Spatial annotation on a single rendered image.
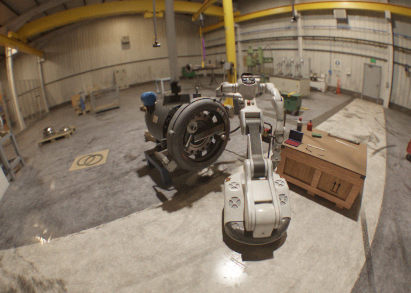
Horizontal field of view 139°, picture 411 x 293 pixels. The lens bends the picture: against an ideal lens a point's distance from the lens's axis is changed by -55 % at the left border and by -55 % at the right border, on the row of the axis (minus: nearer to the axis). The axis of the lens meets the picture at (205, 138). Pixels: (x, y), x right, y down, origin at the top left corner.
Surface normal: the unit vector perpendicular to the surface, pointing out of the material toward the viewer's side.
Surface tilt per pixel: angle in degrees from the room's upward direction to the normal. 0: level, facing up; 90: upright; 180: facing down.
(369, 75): 90
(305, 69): 90
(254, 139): 42
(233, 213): 38
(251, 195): 15
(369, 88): 90
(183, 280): 0
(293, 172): 90
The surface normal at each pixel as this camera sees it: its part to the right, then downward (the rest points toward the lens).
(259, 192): -0.07, -0.81
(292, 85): -0.92, 0.22
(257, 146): -0.11, -0.39
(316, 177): -0.77, 0.31
